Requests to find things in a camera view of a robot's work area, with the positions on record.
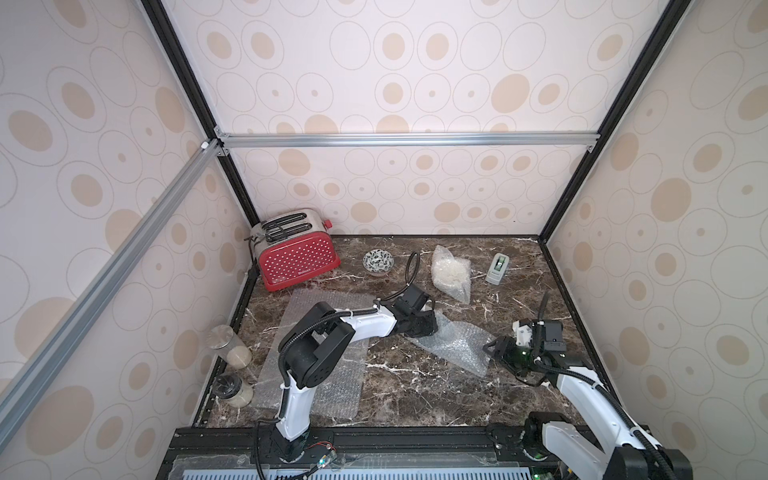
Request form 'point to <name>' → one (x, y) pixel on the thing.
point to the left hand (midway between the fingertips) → (448, 330)
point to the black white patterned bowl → (378, 260)
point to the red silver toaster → (292, 245)
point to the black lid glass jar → (230, 388)
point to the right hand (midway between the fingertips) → (500, 351)
